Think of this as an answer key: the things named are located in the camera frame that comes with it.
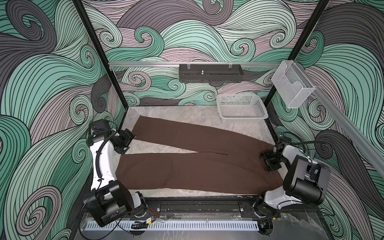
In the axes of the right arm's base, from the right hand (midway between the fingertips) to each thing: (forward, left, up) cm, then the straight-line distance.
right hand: (263, 161), depth 89 cm
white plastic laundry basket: (+45, +5, 0) cm, 46 cm away
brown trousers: (0, +34, -1) cm, 34 cm away
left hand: (+4, +76, +19) cm, 78 cm away
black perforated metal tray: (+48, +31, +30) cm, 65 cm away
